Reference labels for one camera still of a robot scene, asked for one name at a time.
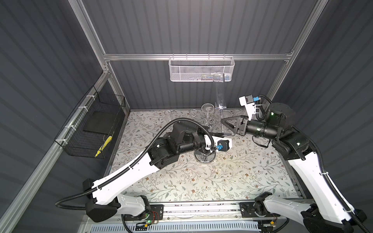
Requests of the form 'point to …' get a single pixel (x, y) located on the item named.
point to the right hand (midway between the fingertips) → (223, 123)
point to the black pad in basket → (100, 122)
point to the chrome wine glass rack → (198, 156)
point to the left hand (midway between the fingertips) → (221, 129)
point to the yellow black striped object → (103, 146)
